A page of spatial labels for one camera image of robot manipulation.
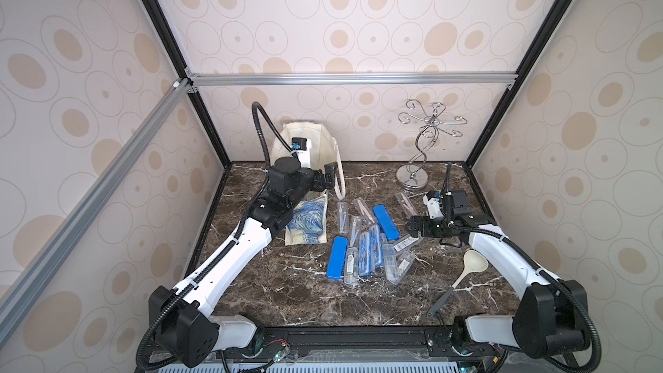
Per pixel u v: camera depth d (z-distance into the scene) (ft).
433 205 2.60
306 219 2.75
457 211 2.17
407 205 3.40
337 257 2.96
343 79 3.01
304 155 2.06
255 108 1.63
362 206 3.40
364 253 2.87
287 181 1.72
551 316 1.34
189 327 1.23
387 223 3.27
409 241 3.05
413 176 3.70
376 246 2.94
